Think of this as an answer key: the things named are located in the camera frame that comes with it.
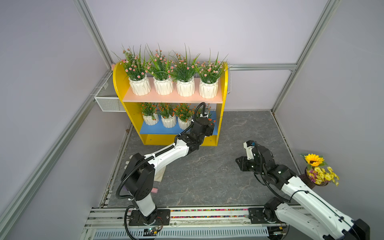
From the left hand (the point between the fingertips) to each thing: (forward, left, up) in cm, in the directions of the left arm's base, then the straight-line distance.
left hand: (206, 121), depth 84 cm
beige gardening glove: (-21, +29, -23) cm, 43 cm away
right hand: (-20, -15, -9) cm, 26 cm away
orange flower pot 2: (+7, +22, -2) cm, 23 cm away
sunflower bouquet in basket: (-34, -45, +1) cm, 56 cm away
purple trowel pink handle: (-29, +31, -21) cm, 47 cm away
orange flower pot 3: (+2, +12, +7) cm, 14 cm away
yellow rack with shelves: (+7, +27, -3) cm, 28 cm away
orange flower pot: (+8, +32, +3) cm, 33 cm away
